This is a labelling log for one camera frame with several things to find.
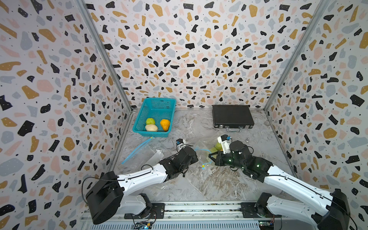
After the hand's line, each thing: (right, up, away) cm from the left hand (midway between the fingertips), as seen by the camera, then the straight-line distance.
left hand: (199, 152), depth 81 cm
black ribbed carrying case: (+29, +20, +32) cm, 48 cm away
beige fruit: (-33, +13, +20) cm, 40 cm away
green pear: (-35, +18, +25) cm, 47 cm away
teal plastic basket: (-33, +28, +40) cm, 59 cm away
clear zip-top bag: (-32, -4, +14) cm, 35 cm away
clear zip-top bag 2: (+3, +1, +4) cm, 5 cm away
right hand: (+5, 0, -8) cm, 10 cm away
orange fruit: (-24, +16, +24) cm, 38 cm away
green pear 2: (+9, 0, +5) cm, 10 cm away
